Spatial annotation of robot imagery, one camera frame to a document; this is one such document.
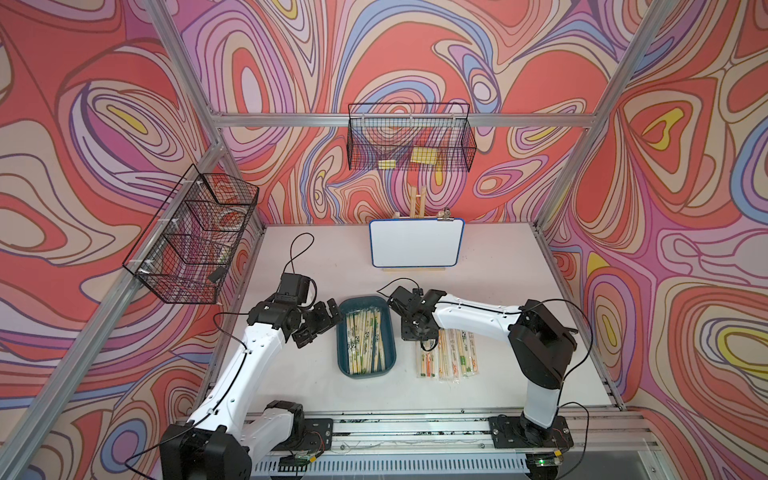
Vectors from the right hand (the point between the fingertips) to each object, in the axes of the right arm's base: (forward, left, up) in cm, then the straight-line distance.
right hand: (416, 341), depth 88 cm
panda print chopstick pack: (-4, -14, -1) cm, 15 cm away
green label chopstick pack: (-4, -12, -1) cm, 13 cm away
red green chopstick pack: (-6, -8, -2) cm, 10 cm away
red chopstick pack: (-8, -1, -2) cm, 9 cm away
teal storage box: (+3, +8, +3) cm, 9 cm away
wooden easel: (+52, -5, +8) cm, 53 cm away
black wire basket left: (+12, +59, +29) cm, 67 cm away
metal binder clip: (+27, -10, +25) cm, 38 cm away
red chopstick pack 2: (-4, -11, -1) cm, 12 cm away
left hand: (+1, +23, +12) cm, 26 cm away
